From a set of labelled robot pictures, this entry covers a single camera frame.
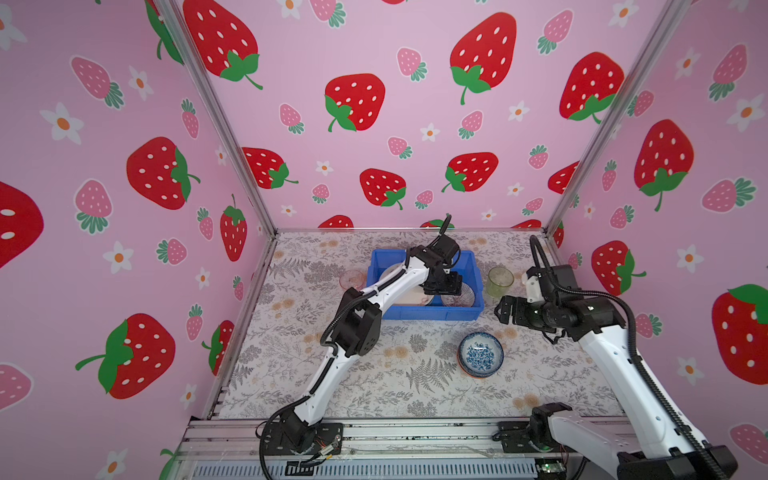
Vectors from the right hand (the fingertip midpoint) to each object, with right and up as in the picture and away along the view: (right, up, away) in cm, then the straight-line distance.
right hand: (510, 311), depth 76 cm
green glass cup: (+7, +6, +27) cm, 28 cm away
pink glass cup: (-46, +6, +35) cm, 58 cm away
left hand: (-10, +3, +17) cm, 20 cm away
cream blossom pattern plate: (-23, +1, +19) cm, 30 cm away
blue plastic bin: (-17, -3, +17) cm, 25 cm away
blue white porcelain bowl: (-6, -13, +6) cm, 16 cm away
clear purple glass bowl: (-7, 0, +21) cm, 22 cm away
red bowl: (-11, -17, +4) cm, 21 cm away
